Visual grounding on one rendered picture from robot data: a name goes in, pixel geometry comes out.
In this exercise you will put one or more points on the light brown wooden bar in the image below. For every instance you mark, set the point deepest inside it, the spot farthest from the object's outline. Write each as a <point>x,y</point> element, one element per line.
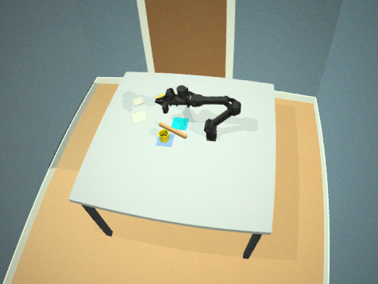
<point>171,129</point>

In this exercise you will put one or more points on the yellow cup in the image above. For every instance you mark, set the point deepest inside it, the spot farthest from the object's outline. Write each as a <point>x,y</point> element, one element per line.
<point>163,134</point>

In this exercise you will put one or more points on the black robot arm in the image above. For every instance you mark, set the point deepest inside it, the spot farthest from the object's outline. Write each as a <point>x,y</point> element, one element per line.
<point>210,128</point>

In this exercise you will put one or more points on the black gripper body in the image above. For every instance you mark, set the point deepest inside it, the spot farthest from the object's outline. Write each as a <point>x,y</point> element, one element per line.
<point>169,103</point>

